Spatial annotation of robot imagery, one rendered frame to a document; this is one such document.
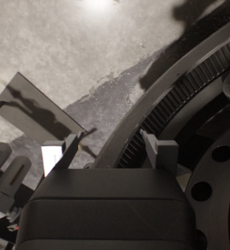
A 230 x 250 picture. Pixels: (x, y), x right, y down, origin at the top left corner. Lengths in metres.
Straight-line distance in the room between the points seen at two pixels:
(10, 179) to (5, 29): 0.55
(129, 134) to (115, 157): 0.05
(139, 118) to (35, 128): 0.77
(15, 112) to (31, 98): 0.15
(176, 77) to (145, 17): 0.36
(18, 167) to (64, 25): 0.55
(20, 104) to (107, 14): 0.58
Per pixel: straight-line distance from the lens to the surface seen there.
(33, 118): 0.99
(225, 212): 0.32
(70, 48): 0.75
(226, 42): 0.38
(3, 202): 0.74
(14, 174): 0.78
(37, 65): 0.83
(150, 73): 0.73
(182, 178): 0.72
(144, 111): 0.33
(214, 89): 0.38
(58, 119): 0.93
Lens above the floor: 0.67
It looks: 51 degrees down
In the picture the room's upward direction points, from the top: 169 degrees counter-clockwise
